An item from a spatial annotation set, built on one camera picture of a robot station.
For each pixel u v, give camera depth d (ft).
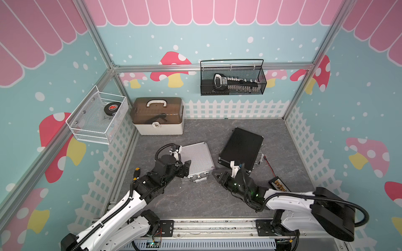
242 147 3.48
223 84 2.86
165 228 2.44
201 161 2.95
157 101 3.34
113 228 1.41
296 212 1.61
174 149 2.01
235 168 2.44
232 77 3.00
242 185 1.99
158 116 3.19
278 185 2.85
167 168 1.79
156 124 3.27
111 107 2.60
